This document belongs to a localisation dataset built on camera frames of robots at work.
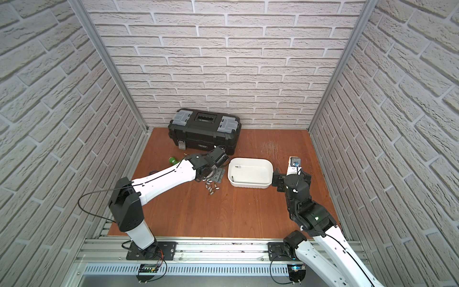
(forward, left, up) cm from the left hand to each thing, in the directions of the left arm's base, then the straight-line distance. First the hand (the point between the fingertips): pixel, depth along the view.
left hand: (216, 170), depth 84 cm
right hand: (-8, -32, +12) cm, 35 cm away
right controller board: (-40, -34, -14) cm, 54 cm away
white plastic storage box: (+6, -21, -14) cm, 26 cm away
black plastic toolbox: (+24, +11, +2) cm, 26 cm away
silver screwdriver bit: (+10, -12, -12) cm, 20 cm away
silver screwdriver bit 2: (-3, +6, -13) cm, 14 cm away
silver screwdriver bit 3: (-2, +1, -12) cm, 12 cm away
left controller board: (-37, +28, -17) cm, 50 cm away
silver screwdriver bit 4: (-4, +4, -14) cm, 15 cm away
